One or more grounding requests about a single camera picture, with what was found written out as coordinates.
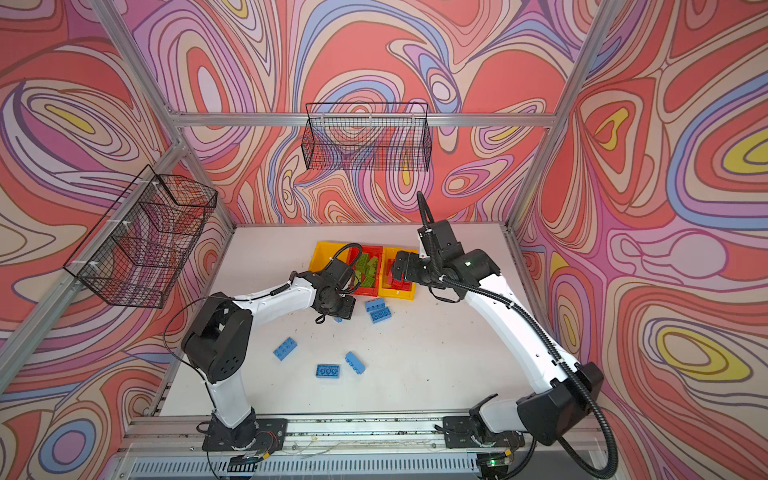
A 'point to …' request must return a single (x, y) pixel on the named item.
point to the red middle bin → (377, 252)
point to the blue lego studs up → (375, 304)
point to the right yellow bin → (386, 291)
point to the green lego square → (372, 263)
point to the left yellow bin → (322, 253)
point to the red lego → (400, 285)
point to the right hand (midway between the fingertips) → (409, 277)
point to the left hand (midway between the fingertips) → (349, 308)
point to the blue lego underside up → (380, 315)
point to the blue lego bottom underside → (327, 371)
